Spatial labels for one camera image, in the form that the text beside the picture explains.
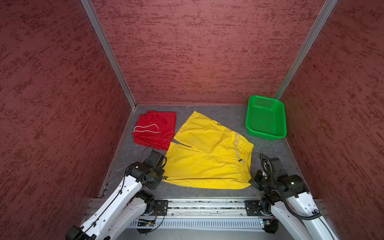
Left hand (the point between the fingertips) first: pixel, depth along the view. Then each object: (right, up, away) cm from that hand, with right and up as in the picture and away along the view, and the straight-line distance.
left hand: (162, 180), depth 77 cm
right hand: (+45, -1, -2) cm, 45 cm away
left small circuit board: (-9, -19, -4) cm, 22 cm away
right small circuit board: (+54, -19, -7) cm, 58 cm away
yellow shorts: (+32, +8, +15) cm, 37 cm away
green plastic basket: (+73, +34, +37) cm, 88 cm away
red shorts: (-11, +25, +27) cm, 39 cm away
